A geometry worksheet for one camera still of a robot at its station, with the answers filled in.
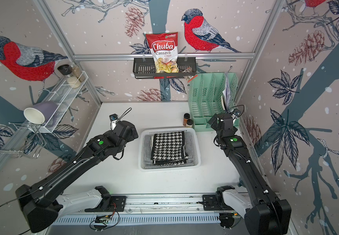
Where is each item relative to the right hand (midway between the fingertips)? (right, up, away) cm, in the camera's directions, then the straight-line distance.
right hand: (219, 118), depth 80 cm
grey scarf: (-15, -17, +6) cm, 23 cm away
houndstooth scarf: (-28, -18, +2) cm, 33 cm away
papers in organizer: (+9, +16, +12) cm, 22 cm away
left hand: (-49, -5, -4) cm, 49 cm away
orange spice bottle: (-16, +1, +21) cm, 27 cm away
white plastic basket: (-41, -8, +10) cm, 43 cm away
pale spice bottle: (-14, -4, +19) cm, 24 cm away
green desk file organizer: (+4, +18, +33) cm, 38 cm away
